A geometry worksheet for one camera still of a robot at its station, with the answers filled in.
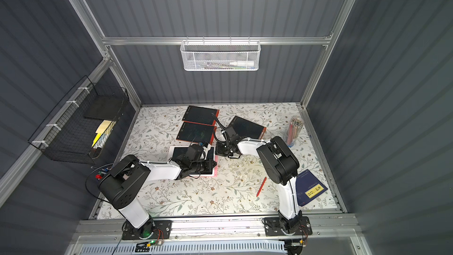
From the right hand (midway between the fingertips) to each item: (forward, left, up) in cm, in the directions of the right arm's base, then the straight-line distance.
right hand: (216, 151), depth 96 cm
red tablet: (+31, +13, -5) cm, 33 cm away
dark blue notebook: (-19, -45, 0) cm, 49 cm away
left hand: (-9, -2, 0) cm, 9 cm away
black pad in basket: (+7, +51, +27) cm, 58 cm away
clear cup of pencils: (+5, -40, +16) cm, 43 cm away
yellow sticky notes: (-6, +46, +26) cm, 54 cm away
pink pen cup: (-18, +49, +11) cm, 53 cm away
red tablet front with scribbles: (+14, +14, -2) cm, 21 cm away
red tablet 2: (+17, -18, -2) cm, 25 cm away
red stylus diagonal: (-20, -23, -2) cm, 30 cm away
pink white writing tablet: (+1, +23, -2) cm, 23 cm away
